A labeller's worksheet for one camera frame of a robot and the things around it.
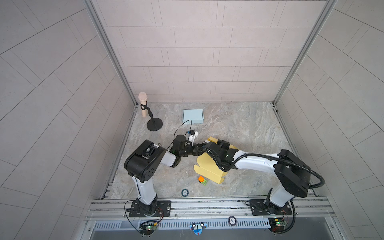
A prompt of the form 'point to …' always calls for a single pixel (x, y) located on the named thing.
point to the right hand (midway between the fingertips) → (222, 142)
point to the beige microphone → (142, 97)
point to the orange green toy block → (202, 180)
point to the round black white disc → (232, 221)
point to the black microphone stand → (154, 124)
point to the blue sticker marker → (197, 228)
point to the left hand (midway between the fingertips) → (208, 147)
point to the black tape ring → (182, 192)
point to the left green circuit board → (147, 227)
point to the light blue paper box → (196, 116)
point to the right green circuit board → (277, 225)
